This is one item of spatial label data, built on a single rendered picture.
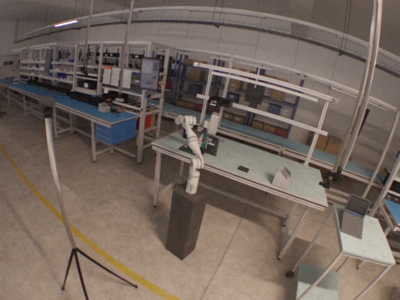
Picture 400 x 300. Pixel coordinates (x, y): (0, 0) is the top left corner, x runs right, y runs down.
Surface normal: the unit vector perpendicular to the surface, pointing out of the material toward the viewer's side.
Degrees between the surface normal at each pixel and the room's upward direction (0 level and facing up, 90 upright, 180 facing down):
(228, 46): 90
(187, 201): 90
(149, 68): 101
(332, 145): 90
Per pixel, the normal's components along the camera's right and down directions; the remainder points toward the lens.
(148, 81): -0.04, 0.56
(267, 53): -0.42, 0.29
